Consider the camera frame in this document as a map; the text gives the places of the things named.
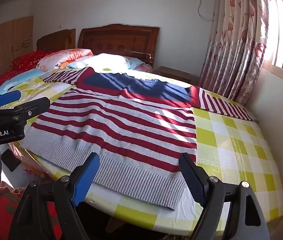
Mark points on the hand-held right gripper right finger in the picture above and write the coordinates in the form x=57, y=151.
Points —
x=192, y=180

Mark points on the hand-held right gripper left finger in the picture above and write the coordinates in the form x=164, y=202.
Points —
x=86, y=177

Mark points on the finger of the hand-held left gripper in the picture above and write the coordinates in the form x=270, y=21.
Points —
x=7, y=98
x=31, y=108

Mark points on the red grey striped sweater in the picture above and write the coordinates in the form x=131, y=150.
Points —
x=121, y=130

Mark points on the light blue cartoon blanket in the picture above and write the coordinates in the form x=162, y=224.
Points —
x=14, y=83

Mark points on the black flat device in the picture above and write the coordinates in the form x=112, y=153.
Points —
x=10, y=159

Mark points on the red patterned blanket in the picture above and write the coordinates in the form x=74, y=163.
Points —
x=24, y=61

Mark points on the white floral bedsheet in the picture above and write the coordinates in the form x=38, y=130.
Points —
x=31, y=166

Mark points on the yellow green checked cloth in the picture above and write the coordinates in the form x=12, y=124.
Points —
x=231, y=155

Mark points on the wooden table leg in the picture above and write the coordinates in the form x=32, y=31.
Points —
x=112, y=224

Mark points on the light wooden wardrobe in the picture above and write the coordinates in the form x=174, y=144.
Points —
x=9, y=40

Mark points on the pink orange floral pillow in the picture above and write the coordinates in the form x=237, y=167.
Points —
x=64, y=56

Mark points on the plain wooden headboard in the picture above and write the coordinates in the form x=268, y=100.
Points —
x=56, y=40

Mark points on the person's red floral jacket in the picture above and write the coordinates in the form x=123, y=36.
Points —
x=1, y=220

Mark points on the light blue pillow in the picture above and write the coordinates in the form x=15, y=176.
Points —
x=106, y=60

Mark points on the wooden nightstand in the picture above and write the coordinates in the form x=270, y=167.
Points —
x=174, y=73

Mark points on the carved dark wooden headboard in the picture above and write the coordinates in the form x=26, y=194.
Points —
x=119, y=40

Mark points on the pink floral curtain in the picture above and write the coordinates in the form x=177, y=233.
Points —
x=231, y=42

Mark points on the white wall switch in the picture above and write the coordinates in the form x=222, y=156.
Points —
x=60, y=26

